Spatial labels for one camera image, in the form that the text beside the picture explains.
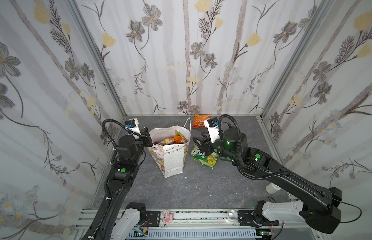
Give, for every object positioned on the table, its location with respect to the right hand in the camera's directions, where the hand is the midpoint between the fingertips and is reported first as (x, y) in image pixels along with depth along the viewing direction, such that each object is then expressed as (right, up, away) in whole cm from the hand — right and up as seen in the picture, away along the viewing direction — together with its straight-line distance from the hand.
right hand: (197, 133), depth 61 cm
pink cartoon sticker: (-14, -41, +11) cm, 45 cm away
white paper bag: (-13, -8, +13) cm, 20 cm away
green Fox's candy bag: (+9, -18, +30) cm, 37 cm away
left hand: (-24, +4, +9) cm, 26 cm away
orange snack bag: (-9, -3, +23) cm, 25 cm away
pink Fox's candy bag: (-14, -5, +18) cm, 23 cm away
